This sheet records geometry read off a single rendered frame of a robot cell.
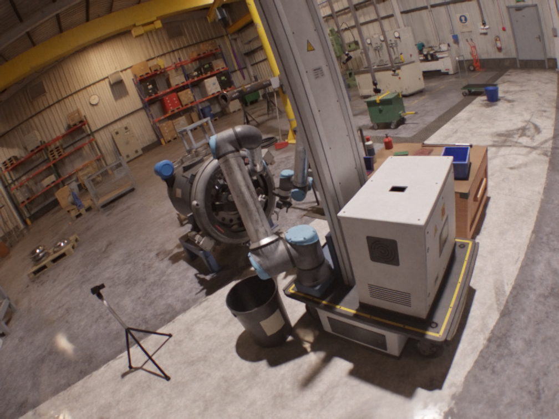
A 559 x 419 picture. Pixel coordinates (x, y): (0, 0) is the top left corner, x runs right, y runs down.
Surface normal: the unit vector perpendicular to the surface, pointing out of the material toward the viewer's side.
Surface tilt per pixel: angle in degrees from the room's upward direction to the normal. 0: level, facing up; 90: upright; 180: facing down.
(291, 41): 90
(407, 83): 90
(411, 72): 90
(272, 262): 65
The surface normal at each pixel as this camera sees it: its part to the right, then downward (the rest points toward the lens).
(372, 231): -0.62, 0.53
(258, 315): 0.30, 0.39
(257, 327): 0.00, 0.50
